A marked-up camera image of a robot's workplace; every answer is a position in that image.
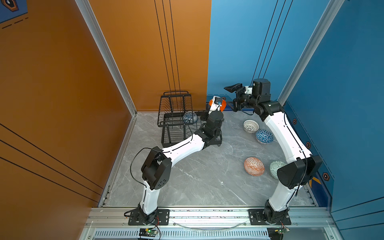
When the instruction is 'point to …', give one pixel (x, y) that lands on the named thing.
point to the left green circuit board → (151, 232)
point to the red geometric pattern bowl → (254, 166)
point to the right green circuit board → (276, 233)
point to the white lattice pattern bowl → (251, 126)
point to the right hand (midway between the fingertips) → (222, 93)
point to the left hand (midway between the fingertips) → (209, 104)
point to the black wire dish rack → (176, 118)
